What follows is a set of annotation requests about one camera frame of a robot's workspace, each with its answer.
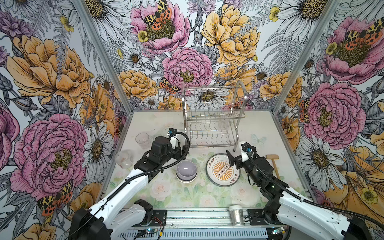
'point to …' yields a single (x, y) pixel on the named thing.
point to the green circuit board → (151, 230)
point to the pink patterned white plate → (219, 172)
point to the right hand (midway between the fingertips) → (235, 151)
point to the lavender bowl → (186, 170)
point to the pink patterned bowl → (186, 181)
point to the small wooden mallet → (273, 157)
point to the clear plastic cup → (124, 159)
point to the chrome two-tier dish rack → (212, 114)
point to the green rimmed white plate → (223, 181)
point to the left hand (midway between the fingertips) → (180, 148)
